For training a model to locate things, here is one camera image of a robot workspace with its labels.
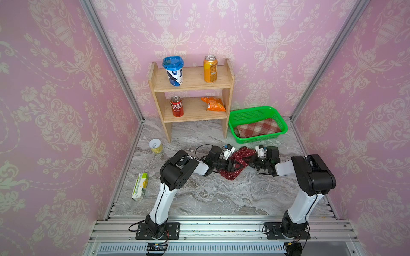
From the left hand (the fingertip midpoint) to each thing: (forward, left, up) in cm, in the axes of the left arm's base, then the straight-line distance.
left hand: (239, 167), depth 92 cm
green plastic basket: (+43, -5, 0) cm, 43 cm away
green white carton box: (-12, +54, -1) cm, 55 cm away
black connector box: (-37, -21, -6) cm, 43 cm away
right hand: (+6, -3, -1) cm, 7 cm away
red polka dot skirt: (+9, -1, 0) cm, 9 cm away
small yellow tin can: (+14, +51, +1) cm, 53 cm away
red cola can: (+22, +35, +26) cm, 49 cm away
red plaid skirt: (+28, -18, +5) cm, 33 cm away
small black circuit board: (-37, +41, -7) cm, 56 cm away
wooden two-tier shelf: (+30, +27, +18) cm, 44 cm away
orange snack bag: (+27, +15, +24) cm, 39 cm away
